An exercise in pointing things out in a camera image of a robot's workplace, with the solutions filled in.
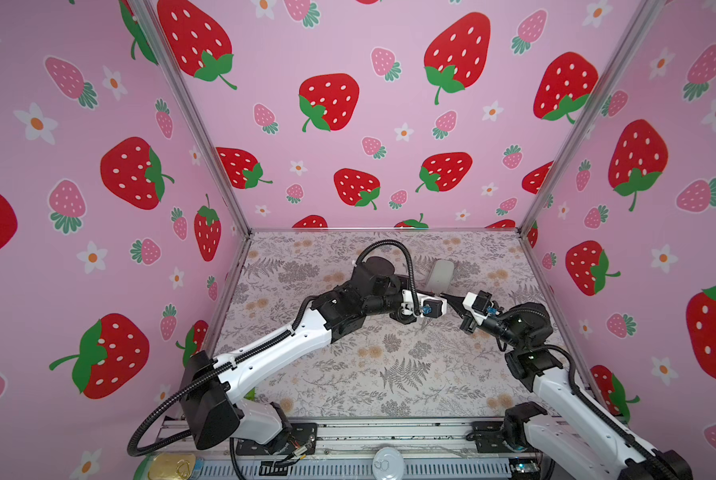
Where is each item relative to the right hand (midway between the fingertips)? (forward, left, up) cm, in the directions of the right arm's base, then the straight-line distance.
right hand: (444, 293), depth 71 cm
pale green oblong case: (+26, -5, -26) cm, 37 cm away
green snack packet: (-22, +49, -26) cm, 60 cm away
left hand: (-1, +4, +4) cm, 5 cm away
